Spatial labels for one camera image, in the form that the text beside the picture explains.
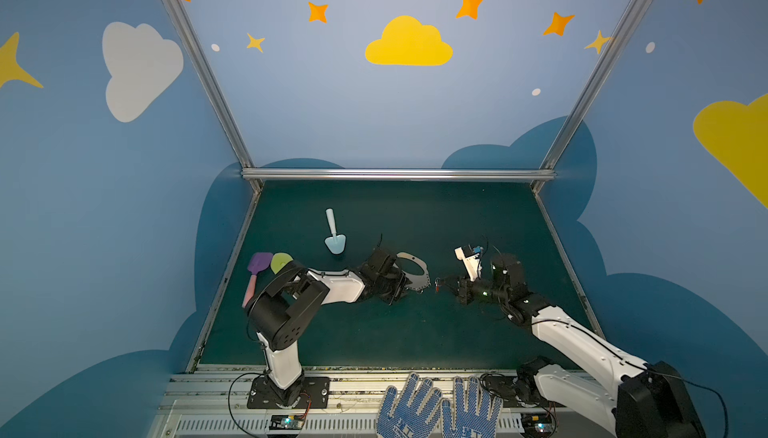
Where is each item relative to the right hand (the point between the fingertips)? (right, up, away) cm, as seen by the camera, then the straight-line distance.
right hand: (445, 278), depth 81 cm
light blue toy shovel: (-34, +8, +22) cm, 41 cm away
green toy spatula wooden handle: (-53, +2, +18) cm, 55 cm away
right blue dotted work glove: (+4, -32, -11) cm, 34 cm away
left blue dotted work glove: (-10, -32, -10) cm, 34 cm away
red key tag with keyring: (-2, -3, +1) cm, 4 cm away
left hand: (-6, -4, +8) cm, 11 cm away
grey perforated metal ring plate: (-6, -4, +12) cm, 15 cm away
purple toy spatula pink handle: (-59, +2, +17) cm, 62 cm away
